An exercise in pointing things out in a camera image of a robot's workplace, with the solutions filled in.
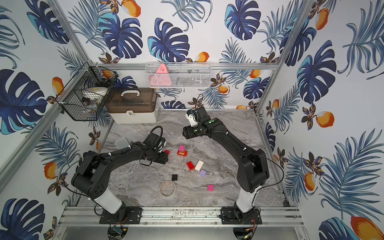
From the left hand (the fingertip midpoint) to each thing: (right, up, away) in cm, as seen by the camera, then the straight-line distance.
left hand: (163, 156), depth 92 cm
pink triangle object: (-1, +48, -2) cm, 48 cm away
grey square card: (-30, +7, +9) cm, 32 cm away
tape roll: (+4, -16, -8) cm, 19 cm away
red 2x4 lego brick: (+13, +1, +3) cm, 13 cm away
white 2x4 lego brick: (+22, -5, -2) cm, 23 cm away
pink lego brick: (+28, -15, -10) cm, 33 cm away
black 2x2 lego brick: (+8, -11, -6) cm, 14 cm away
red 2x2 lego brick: (+17, -5, 0) cm, 18 cm away
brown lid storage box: (-23, +33, +9) cm, 41 cm away
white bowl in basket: (-34, +37, -12) cm, 52 cm away
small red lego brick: (+1, +2, +6) cm, 6 cm away
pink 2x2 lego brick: (+12, +5, +1) cm, 13 cm away
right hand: (+16, +16, -5) cm, 23 cm away
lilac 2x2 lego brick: (+24, -9, -4) cm, 26 cm away
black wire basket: (-40, +28, -10) cm, 50 cm away
